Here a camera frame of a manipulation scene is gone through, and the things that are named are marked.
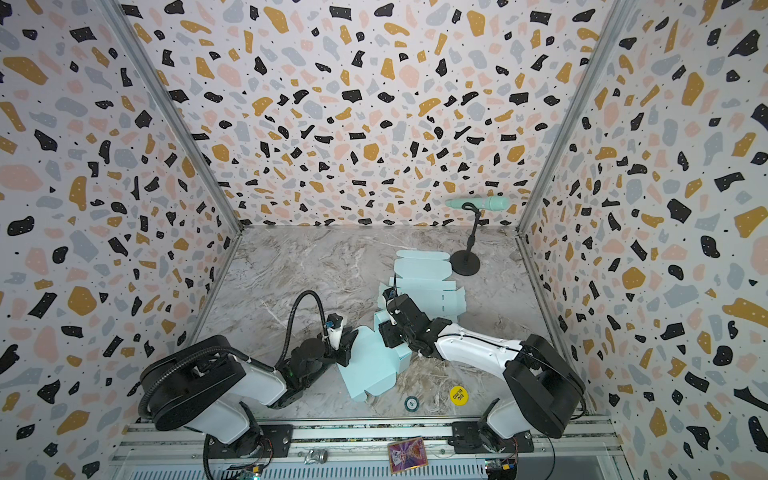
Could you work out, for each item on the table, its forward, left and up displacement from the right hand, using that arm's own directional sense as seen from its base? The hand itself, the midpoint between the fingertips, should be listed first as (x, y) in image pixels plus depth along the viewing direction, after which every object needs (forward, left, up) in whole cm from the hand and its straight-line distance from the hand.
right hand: (387, 321), depth 86 cm
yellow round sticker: (-17, -20, -9) cm, 28 cm away
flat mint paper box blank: (+23, -12, -10) cm, 28 cm away
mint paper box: (-10, +4, -9) cm, 14 cm away
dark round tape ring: (-21, -9, -9) cm, 24 cm away
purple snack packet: (-32, -6, -6) cm, 33 cm away
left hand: (-2, +8, -1) cm, 8 cm away
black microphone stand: (+28, -28, -9) cm, 40 cm away
